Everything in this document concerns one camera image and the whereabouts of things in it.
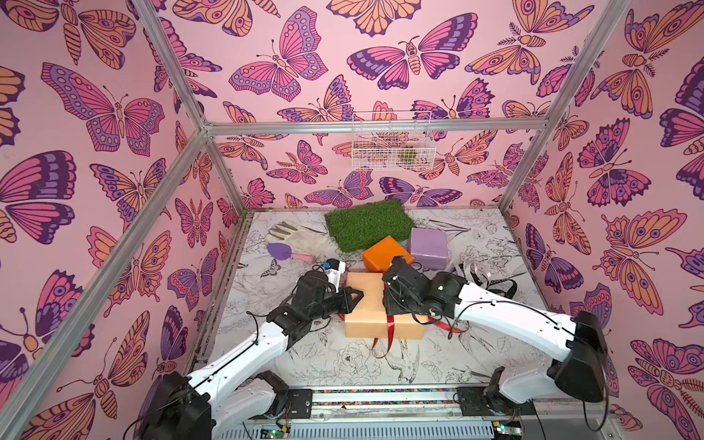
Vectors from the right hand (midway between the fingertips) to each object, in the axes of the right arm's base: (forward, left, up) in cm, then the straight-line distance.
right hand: (389, 299), depth 77 cm
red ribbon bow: (-7, 0, -3) cm, 8 cm away
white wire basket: (+57, -3, +10) cm, 58 cm away
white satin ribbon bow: (+18, -33, -13) cm, 39 cm away
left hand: (+1, +6, +1) cm, 7 cm away
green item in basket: (+46, -7, +16) cm, 49 cm away
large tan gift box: (-5, +6, -3) cm, 8 cm away
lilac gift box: (+29, -18, -14) cm, 37 cm away
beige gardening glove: (+33, +33, -15) cm, 49 cm away
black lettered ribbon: (+9, -43, -14) cm, 46 cm away
